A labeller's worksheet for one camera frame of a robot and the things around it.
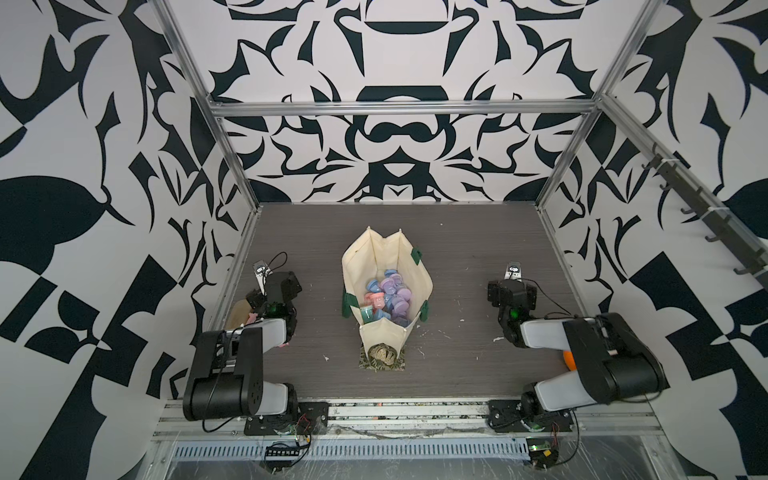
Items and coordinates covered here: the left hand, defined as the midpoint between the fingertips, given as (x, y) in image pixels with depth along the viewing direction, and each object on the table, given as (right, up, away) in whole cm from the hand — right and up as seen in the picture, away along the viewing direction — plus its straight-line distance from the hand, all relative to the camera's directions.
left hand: (268, 277), depth 91 cm
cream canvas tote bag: (+29, +3, -3) cm, 29 cm away
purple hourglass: (+37, -2, -2) cm, 38 cm away
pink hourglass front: (+33, -5, -6) cm, 34 cm away
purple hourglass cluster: (+39, -5, -9) cm, 41 cm away
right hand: (+74, -1, +3) cm, 74 cm away
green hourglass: (+30, -8, -11) cm, 33 cm away
